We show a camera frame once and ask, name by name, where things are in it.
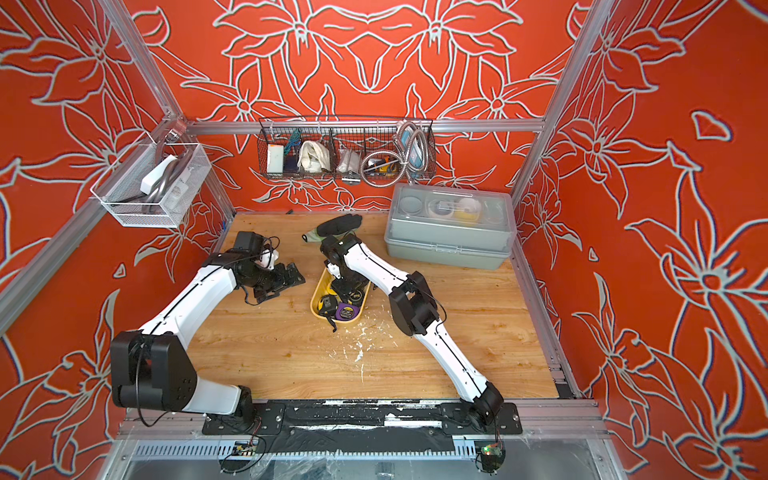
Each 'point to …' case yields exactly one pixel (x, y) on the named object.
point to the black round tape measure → (329, 307)
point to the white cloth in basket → (313, 157)
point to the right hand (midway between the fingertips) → (345, 293)
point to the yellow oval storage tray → (324, 288)
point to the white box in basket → (275, 158)
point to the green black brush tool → (340, 225)
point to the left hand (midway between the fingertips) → (293, 282)
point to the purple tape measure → (346, 312)
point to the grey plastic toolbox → (451, 226)
